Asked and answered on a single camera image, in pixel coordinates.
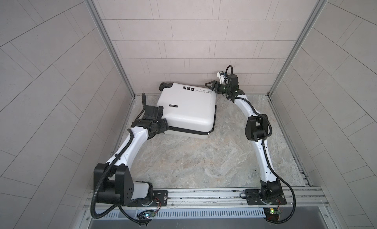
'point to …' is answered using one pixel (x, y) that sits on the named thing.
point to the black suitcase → (190, 110)
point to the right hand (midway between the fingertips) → (207, 85)
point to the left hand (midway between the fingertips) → (165, 124)
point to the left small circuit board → (149, 214)
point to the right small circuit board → (272, 214)
